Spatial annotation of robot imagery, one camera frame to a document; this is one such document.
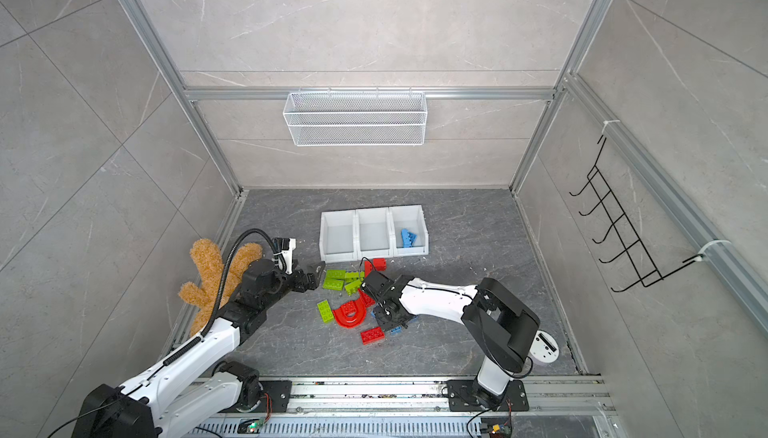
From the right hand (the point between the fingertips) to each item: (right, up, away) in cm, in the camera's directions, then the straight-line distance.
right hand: (389, 317), depth 87 cm
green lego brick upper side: (-12, +11, +5) cm, 17 cm away
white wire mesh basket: (-12, +63, +13) cm, 66 cm away
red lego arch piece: (-11, +1, 0) cm, 11 cm away
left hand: (-22, +19, -5) cm, 30 cm away
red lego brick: (-7, +5, +2) cm, 8 cm away
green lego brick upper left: (-18, +11, +8) cm, 23 cm away
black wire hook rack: (+53, +22, -24) cm, 62 cm away
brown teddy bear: (-53, +16, -2) cm, 55 cm away
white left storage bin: (-18, +23, +17) cm, 34 cm away
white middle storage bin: (-6, +24, +17) cm, 30 cm away
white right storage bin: (+8, +30, +20) cm, 37 cm away
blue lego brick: (+6, +23, +11) cm, 26 cm away
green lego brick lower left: (-18, +8, +6) cm, 21 cm away
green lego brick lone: (-19, +2, -1) cm, 19 cm away
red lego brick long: (-8, +13, +11) cm, 18 cm away
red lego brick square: (-3, +14, +8) cm, 17 cm away
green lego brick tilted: (-12, +8, +3) cm, 15 cm away
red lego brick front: (-5, -4, -4) cm, 8 cm away
